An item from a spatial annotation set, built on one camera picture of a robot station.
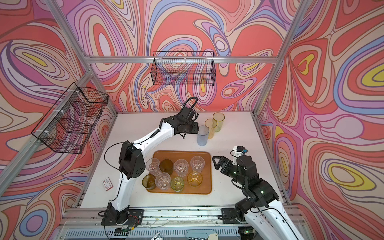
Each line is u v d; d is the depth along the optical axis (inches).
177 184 32.9
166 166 33.7
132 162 20.6
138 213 29.6
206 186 32.4
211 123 40.0
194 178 33.2
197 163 35.4
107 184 33.0
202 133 37.7
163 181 33.2
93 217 29.5
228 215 28.9
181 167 34.8
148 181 32.9
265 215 18.5
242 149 25.4
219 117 38.9
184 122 27.9
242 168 20.0
